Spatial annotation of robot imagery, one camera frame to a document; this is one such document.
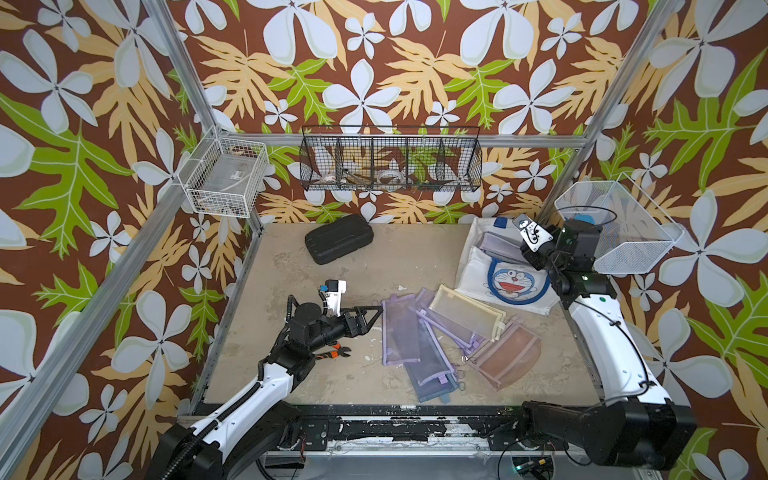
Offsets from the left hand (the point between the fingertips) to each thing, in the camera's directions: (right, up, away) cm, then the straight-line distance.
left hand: (375, 307), depth 76 cm
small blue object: (+63, +25, +13) cm, 69 cm away
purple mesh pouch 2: (+16, -1, +22) cm, 27 cm away
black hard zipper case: (-15, +20, +34) cm, 43 cm away
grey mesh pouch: (+38, +16, +13) cm, 43 cm away
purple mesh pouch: (+7, -11, +17) cm, 22 cm away
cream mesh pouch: (+30, -6, +22) cm, 38 cm away
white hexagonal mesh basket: (+68, +19, +1) cm, 70 cm away
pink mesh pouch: (+39, -17, +10) cm, 44 cm away
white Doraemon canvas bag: (+38, +6, +13) cm, 40 cm away
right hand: (+43, +20, +1) cm, 47 cm away
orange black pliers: (-11, -15, +11) cm, 22 cm away
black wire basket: (+4, +45, +21) cm, 50 cm away
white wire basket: (-45, +36, +10) cm, 59 cm away
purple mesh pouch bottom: (+16, -20, +7) cm, 27 cm away
